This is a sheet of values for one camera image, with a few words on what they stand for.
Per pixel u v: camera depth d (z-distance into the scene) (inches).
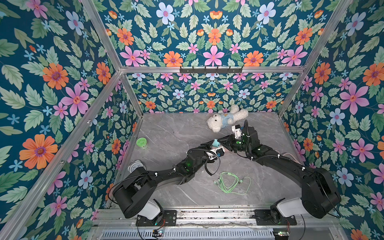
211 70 36.6
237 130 30.6
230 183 33.3
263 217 28.9
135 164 34.9
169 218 28.9
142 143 38.6
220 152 26.7
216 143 31.6
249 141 25.4
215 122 41.1
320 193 17.3
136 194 17.0
